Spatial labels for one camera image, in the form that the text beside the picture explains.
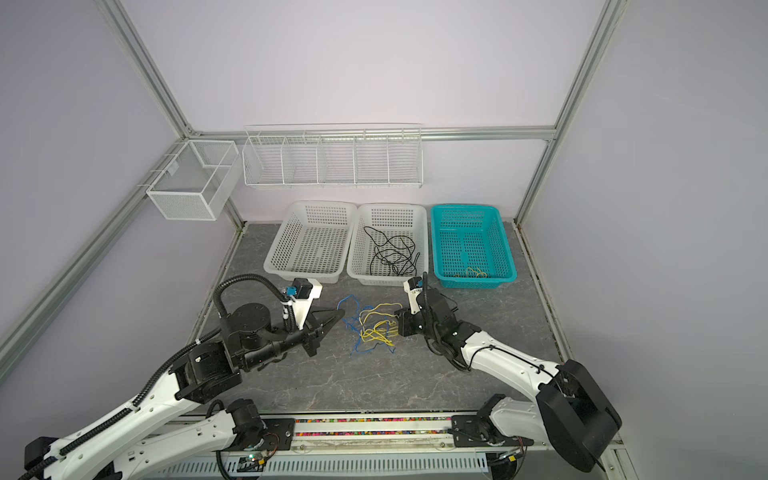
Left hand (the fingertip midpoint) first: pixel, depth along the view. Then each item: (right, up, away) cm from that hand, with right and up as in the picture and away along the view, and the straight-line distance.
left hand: (341, 317), depth 63 cm
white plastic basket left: (-21, +18, +53) cm, 60 cm away
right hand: (+12, -4, +21) cm, 24 cm away
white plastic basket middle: (+17, +26, +53) cm, 61 cm away
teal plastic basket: (+40, +15, +50) cm, 65 cm away
